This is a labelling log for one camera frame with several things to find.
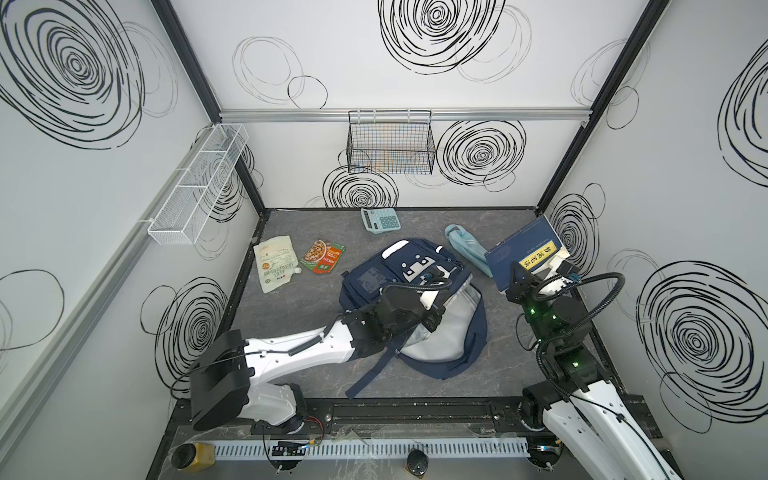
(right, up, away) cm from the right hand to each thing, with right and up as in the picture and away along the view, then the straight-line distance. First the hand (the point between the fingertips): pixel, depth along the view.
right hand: (507, 264), depth 71 cm
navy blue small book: (+5, +4, -3) cm, 7 cm away
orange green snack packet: (-52, 0, +34) cm, 62 cm away
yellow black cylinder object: (-69, -39, -9) cm, 80 cm away
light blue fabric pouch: (-1, +3, +31) cm, 31 cm away
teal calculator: (-31, +13, +44) cm, 56 cm away
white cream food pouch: (-68, -3, +33) cm, 75 cm away
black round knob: (-23, -40, -10) cm, 47 cm away
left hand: (-14, -7, -1) cm, 15 cm away
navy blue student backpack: (-9, -24, +11) cm, 28 cm away
